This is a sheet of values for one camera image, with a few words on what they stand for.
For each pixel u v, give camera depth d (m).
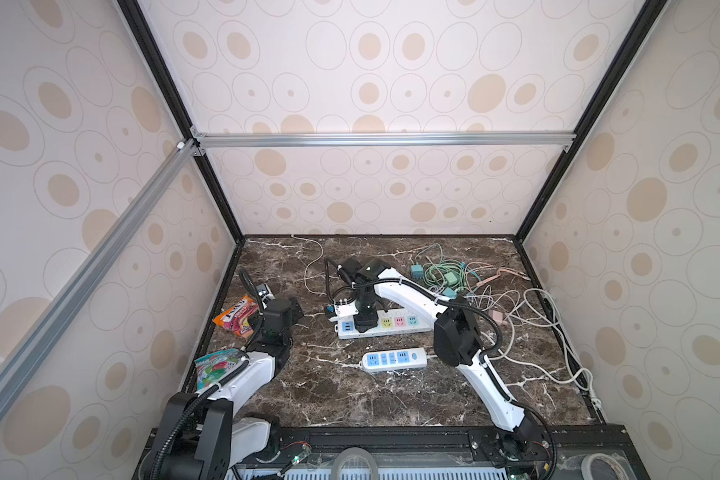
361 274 0.71
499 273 1.07
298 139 1.96
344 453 0.69
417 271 1.09
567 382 0.81
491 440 0.74
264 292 0.75
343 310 0.82
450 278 1.05
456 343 0.59
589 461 0.70
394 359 0.85
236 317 0.94
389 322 0.93
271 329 0.66
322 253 1.16
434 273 1.07
